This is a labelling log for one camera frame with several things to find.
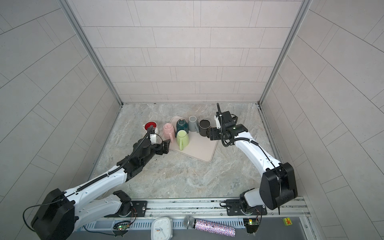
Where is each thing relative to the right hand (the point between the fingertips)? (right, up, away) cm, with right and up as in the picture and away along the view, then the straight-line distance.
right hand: (213, 133), depth 84 cm
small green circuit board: (-41, -38, -20) cm, 60 cm away
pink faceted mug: (-27, 0, +5) cm, 27 cm away
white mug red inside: (-40, +5, +10) cm, 42 cm away
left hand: (-26, -2, -3) cm, 26 cm away
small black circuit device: (+16, -40, -16) cm, 46 cm away
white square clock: (-24, -39, -21) cm, 50 cm away
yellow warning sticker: (+32, -38, -18) cm, 52 cm away
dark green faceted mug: (-19, +4, +7) cm, 20 cm away
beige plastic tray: (-9, -10, +8) cm, 15 cm away
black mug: (-5, +4, +9) cm, 11 cm away
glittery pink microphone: (-12, -37, -20) cm, 44 cm away
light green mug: (-18, -4, +3) cm, 19 cm away
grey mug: (-12, +3, +11) cm, 17 cm away
